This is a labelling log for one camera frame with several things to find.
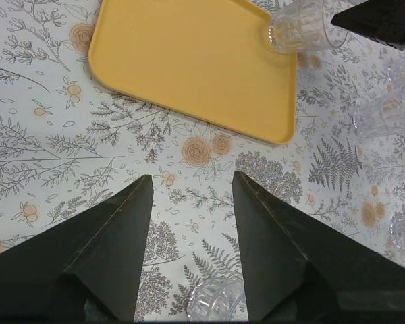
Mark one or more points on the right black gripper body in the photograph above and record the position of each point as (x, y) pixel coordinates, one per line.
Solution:
(382, 21)

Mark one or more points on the floral patterned table mat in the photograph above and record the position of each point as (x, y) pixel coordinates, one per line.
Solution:
(67, 143)

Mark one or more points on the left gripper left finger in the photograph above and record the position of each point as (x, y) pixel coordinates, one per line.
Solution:
(96, 255)

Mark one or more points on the yellow plastic tray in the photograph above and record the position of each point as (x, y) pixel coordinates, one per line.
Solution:
(211, 60)

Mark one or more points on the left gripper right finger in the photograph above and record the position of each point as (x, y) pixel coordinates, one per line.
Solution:
(296, 268)

